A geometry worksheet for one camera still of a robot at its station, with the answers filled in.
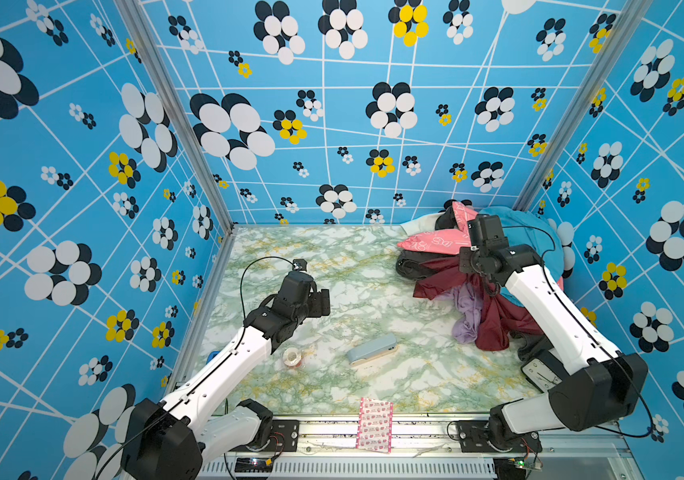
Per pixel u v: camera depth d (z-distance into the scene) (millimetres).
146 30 717
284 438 725
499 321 845
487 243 597
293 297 598
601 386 401
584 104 835
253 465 722
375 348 845
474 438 723
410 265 1019
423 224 1195
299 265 707
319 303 726
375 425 755
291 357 844
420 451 722
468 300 930
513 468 692
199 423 417
